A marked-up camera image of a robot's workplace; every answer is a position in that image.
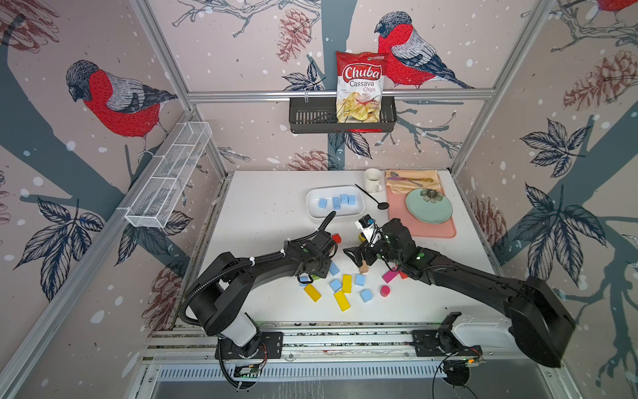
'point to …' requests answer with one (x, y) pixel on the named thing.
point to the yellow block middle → (346, 283)
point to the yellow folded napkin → (404, 187)
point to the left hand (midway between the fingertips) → (326, 262)
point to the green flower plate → (429, 205)
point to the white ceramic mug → (372, 180)
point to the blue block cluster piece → (344, 199)
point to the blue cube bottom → (366, 295)
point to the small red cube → (336, 238)
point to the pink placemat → (396, 209)
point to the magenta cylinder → (385, 291)
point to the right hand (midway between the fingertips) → (353, 241)
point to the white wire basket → (155, 197)
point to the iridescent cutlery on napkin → (395, 176)
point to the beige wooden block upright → (364, 269)
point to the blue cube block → (351, 199)
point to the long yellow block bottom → (341, 301)
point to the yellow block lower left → (312, 293)
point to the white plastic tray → (328, 192)
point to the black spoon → (381, 205)
